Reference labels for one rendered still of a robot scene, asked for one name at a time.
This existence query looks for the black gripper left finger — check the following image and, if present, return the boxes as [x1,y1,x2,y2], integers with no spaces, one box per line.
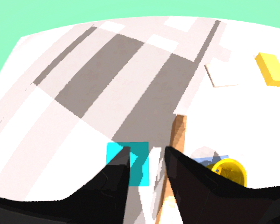
[0,147,131,224]

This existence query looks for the yellow cup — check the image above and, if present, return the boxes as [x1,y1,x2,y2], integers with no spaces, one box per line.
[207,159,248,186]

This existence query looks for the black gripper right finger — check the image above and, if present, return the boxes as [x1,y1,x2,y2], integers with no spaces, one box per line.
[164,147,280,224]

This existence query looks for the yellow flat bar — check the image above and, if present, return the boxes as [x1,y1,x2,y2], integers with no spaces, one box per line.
[254,52,280,87]

